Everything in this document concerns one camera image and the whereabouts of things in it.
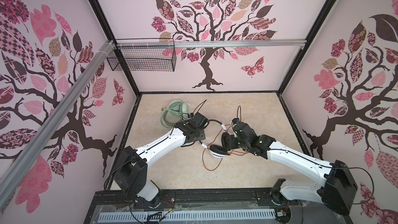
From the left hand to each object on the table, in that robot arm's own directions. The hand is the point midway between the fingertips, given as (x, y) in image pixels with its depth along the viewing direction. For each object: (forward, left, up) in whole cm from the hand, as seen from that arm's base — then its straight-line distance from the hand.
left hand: (199, 137), depth 84 cm
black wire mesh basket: (+67, +46, +6) cm, 82 cm away
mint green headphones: (+20, +21, -12) cm, 31 cm away
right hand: (-1, -16, +2) cm, 16 cm away
